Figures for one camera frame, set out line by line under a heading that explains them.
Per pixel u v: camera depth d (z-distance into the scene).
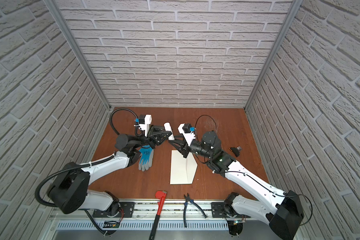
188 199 0.76
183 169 0.88
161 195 0.78
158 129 0.63
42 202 0.42
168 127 0.60
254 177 0.47
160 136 0.61
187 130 0.55
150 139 0.59
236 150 0.94
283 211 0.39
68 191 0.42
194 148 0.59
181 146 0.59
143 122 0.57
